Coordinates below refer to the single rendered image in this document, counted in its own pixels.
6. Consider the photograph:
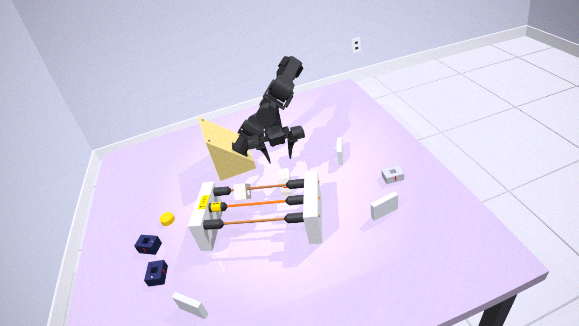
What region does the yellow short cylinder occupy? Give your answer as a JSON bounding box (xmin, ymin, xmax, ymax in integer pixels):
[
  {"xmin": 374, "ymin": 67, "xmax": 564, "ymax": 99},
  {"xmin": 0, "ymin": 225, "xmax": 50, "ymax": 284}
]
[{"xmin": 160, "ymin": 212, "xmax": 175, "ymax": 226}]

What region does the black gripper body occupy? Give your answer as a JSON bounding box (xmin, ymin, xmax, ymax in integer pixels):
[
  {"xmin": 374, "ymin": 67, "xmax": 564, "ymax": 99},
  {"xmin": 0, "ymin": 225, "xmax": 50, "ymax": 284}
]
[{"xmin": 246, "ymin": 115, "xmax": 305, "ymax": 149}]

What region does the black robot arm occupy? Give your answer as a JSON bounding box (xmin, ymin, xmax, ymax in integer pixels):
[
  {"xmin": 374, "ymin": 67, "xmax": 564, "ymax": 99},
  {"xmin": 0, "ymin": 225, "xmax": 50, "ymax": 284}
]
[{"xmin": 232, "ymin": 56, "xmax": 304, "ymax": 157}]

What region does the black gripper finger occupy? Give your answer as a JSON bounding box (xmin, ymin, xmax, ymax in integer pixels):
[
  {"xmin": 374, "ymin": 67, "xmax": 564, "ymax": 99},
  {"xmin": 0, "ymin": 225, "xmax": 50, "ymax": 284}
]
[
  {"xmin": 287, "ymin": 138, "xmax": 298, "ymax": 159},
  {"xmin": 256, "ymin": 143, "xmax": 271, "ymax": 164}
]

